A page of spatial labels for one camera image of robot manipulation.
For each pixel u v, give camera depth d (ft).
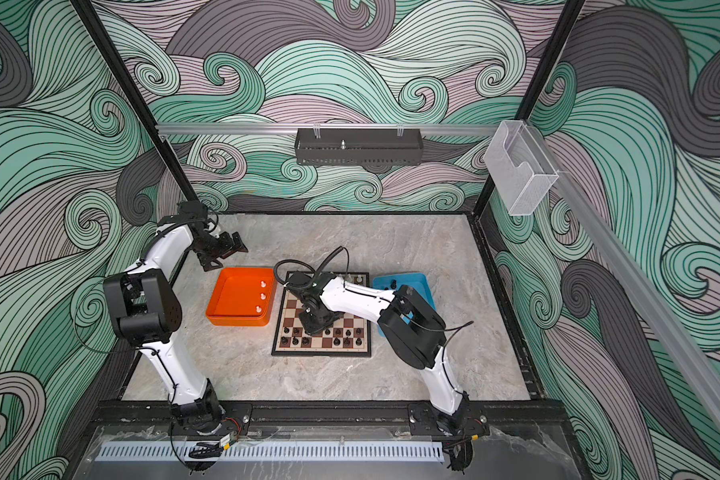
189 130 3.22
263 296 3.11
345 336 2.81
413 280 3.21
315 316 2.43
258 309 3.03
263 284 3.21
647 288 1.73
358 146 3.17
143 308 1.68
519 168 2.59
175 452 2.25
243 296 3.17
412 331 1.62
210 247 2.61
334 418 2.44
